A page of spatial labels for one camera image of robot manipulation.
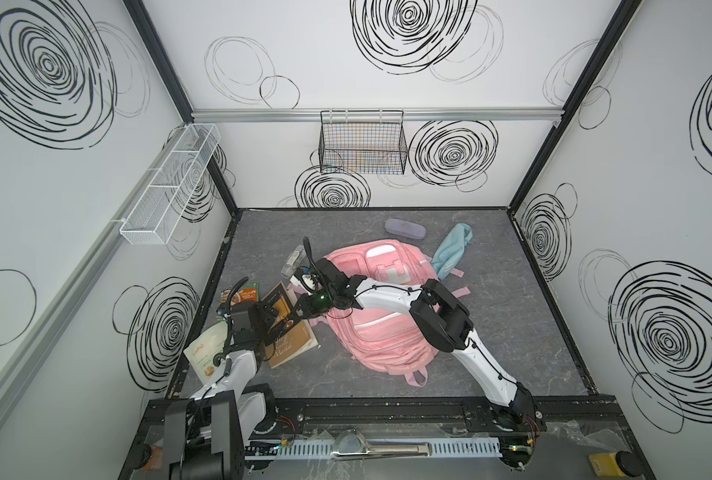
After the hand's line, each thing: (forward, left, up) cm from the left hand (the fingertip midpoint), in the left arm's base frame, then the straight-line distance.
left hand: (267, 309), depth 90 cm
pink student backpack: (-9, -35, +5) cm, 36 cm away
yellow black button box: (-34, -83, +6) cm, 90 cm away
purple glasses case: (+34, -44, 0) cm, 56 cm away
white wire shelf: (+9, +22, +31) cm, 39 cm away
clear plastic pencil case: (+19, -5, 0) cm, 19 cm away
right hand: (-4, -8, +4) cm, 10 cm away
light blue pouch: (+23, -59, +2) cm, 63 cm away
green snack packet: (+5, +7, 0) cm, 9 cm away
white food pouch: (-13, +16, -1) cm, 21 cm away
